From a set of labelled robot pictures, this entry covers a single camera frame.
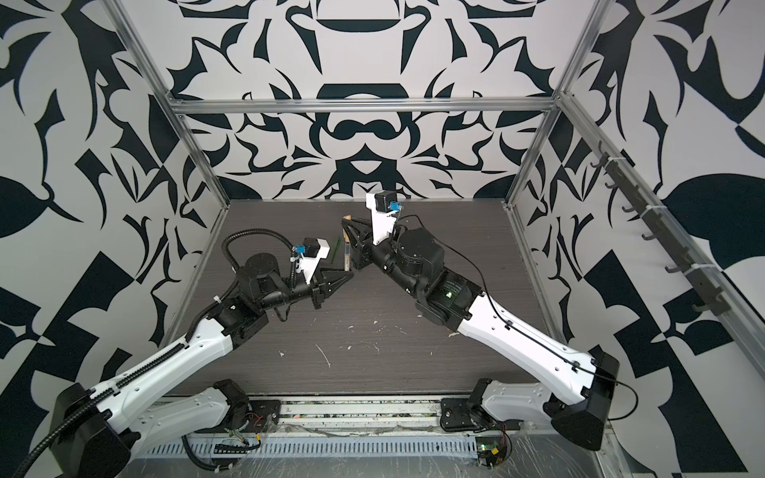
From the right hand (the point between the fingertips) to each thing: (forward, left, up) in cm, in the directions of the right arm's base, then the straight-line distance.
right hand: (345, 220), depth 58 cm
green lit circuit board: (-33, -31, -45) cm, 64 cm away
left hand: (-2, 0, -13) cm, 13 cm away
